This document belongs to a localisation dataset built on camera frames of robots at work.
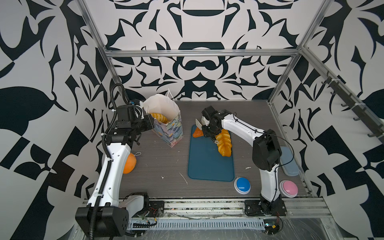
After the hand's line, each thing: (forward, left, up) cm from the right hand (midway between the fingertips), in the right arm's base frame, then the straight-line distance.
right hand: (206, 132), depth 92 cm
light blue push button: (-30, -25, +27) cm, 47 cm away
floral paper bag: (-4, +20, +7) cm, 21 cm away
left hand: (-3, +27, +21) cm, 35 cm away
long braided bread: (-4, -11, -6) cm, 13 cm away
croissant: (+8, +28, +6) cm, 30 cm away
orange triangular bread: (+2, +5, -4) cm, 7 cm away
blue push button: (-29, -17, -7) cm, 34 cm away
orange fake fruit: (-18, +43, -2) cm, 46 cm away
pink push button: (-30, -41, -8) cm, 52 cm away
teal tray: (-16, +1, -7) cm, 18 cm away
